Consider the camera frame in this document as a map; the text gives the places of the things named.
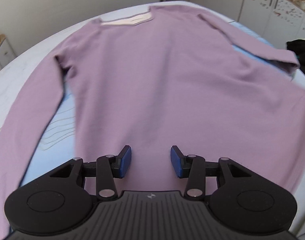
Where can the purple long-sleeve sweater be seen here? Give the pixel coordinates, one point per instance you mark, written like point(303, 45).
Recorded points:
point(152, 80)

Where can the white wall cabinet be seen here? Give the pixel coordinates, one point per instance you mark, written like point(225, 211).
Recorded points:
point(257, 7)

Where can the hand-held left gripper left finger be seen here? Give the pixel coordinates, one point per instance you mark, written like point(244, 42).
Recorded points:
point(125, 162)

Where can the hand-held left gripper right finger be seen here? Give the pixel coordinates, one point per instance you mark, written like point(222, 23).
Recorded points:
point(176, 162)

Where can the black garment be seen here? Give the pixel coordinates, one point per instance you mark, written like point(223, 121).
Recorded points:
point(303, 52)

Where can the white drawer cabinet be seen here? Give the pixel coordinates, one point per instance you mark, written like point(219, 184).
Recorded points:
point(3, 52)

